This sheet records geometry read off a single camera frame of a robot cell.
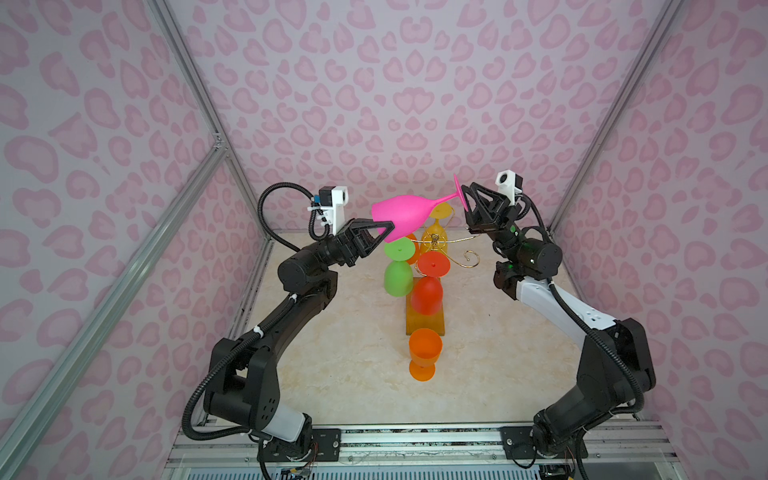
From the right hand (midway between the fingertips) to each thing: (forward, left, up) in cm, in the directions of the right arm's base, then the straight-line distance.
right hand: (470, 196), depth 54 cm
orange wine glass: (-13, +6, -37) cm, 40 cm away
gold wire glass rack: (+7, +4, -20) cm, 22 cm away
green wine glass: (+1, +13, -26) cm, 29 cm away
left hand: (-6, +14, -3) cm, 16 cm away
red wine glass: (-3, +6, -27) cm, 28 cm away
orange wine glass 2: (+1, +9, -18) cm, 21 cm away
